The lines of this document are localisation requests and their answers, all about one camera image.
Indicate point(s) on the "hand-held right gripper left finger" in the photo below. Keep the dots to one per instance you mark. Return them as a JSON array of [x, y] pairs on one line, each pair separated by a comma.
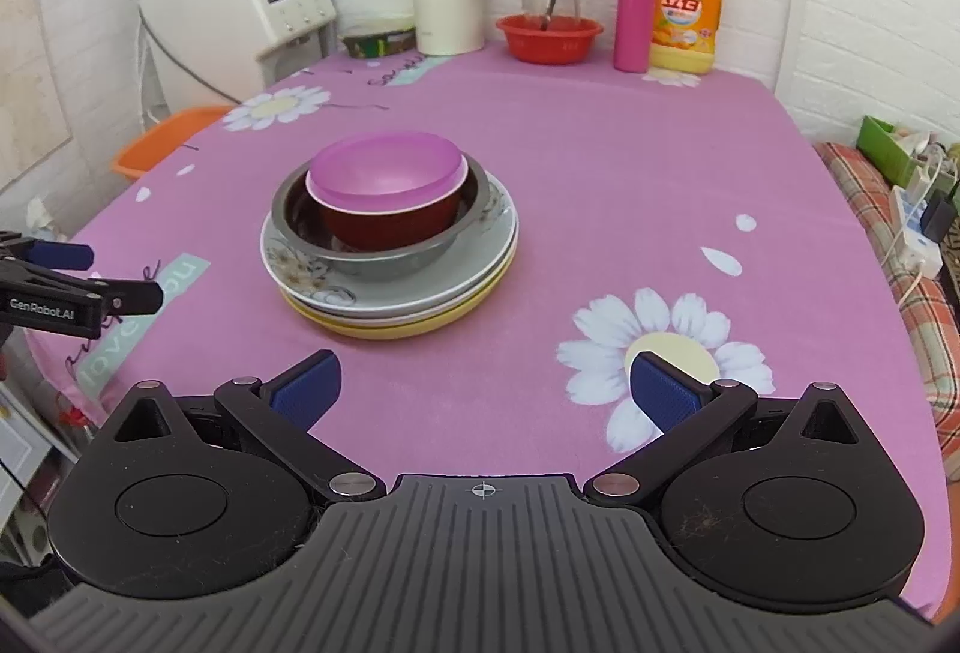
[[307, 390]]

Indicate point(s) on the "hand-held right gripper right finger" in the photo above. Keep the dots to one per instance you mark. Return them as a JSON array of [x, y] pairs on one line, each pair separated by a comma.
[[664, 394]]

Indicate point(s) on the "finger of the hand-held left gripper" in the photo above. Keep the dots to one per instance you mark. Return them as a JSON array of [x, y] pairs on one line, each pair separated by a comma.
[[131, 298], [64, 255]]

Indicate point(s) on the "yellow plate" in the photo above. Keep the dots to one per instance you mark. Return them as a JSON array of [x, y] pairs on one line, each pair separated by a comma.
[[390, 331]]

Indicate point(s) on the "large white floral-rim plate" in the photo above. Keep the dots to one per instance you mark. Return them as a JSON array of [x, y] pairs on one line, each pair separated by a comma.
[[300, 270]]

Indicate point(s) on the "stainless steel bowl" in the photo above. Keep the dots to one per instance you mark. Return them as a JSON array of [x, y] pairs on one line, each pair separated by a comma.
[[390, 263]]

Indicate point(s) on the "white plate with small print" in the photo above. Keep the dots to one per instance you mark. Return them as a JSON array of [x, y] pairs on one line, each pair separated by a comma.
[[442, 314]]

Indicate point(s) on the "red bowl with white inside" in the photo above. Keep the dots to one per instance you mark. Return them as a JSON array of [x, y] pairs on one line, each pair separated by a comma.
[[375, 229]]

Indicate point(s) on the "purple plastic bowl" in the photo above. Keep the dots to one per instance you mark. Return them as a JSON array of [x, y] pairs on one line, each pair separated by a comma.
[[375, 173]]

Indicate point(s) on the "orange plastic basin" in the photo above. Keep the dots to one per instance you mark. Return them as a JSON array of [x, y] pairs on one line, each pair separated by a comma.
[[161, 143]]

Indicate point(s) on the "pink floral tablecloth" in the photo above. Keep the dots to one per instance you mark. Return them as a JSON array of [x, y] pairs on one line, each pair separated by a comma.
[[600, 173]]

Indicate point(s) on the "plaid cloth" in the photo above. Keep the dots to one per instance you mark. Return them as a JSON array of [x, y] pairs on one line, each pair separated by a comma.
[[930, 338]]

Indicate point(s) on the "white water dispenser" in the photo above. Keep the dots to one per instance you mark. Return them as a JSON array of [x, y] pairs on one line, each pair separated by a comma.
[[210, 23]]

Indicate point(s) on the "white power strip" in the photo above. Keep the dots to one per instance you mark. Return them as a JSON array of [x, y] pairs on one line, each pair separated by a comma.
[[911, 240]]

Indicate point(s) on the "black adapter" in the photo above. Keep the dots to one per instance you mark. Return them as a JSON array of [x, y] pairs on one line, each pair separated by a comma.
[[937, 214]]

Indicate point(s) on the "green box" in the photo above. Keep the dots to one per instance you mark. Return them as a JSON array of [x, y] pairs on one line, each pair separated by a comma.
[[881, 146]]

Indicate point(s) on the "yellow detergent bottle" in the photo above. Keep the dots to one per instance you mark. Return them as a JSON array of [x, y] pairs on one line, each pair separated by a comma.
[[686, 38]]

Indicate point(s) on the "red plastic basket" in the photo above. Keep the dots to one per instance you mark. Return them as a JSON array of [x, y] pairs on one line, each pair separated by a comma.
[[551, 47]]

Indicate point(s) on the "pink thermos bottle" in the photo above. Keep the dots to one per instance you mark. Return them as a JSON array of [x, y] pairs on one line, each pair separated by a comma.
[[632, 23]]

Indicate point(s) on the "beige wall board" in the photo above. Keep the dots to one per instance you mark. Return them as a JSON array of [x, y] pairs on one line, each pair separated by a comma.
[[30, 60]]

